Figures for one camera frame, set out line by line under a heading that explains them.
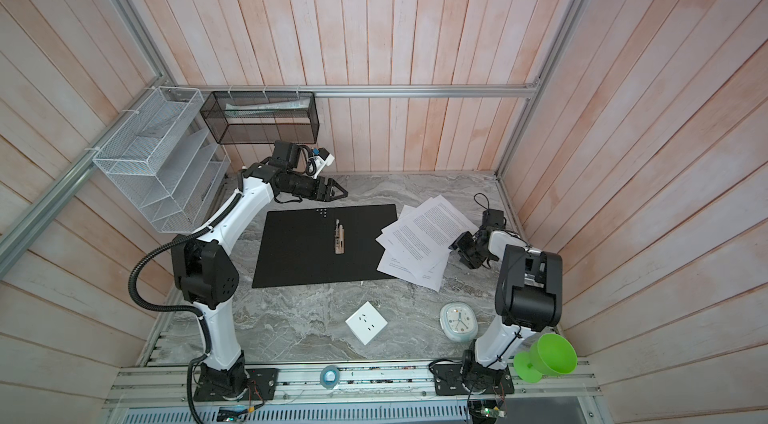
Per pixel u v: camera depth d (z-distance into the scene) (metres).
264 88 0.93
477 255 0.82
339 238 1.00
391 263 0.95
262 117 0.97
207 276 0.51
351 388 0.73
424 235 1.03
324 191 0.76
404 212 1.09
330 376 0.75
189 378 0.68
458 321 0.81
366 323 0.80
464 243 0.88
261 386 0.73
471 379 0.68
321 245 0.99
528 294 0.49
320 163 0.80
